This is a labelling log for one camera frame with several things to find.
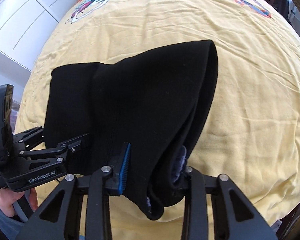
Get yellow dinosaur bedspread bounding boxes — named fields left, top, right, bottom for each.
left=15, top=0, right=300, bottom=224

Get black pants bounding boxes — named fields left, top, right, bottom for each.
left=44, top=40, right=218, bottom=220

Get person's left hand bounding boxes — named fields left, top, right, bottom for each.
left=0, top=188, right=38, bottom=217

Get white wardrobe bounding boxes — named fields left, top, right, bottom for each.
left=0, top=0, right=77, bottom=70

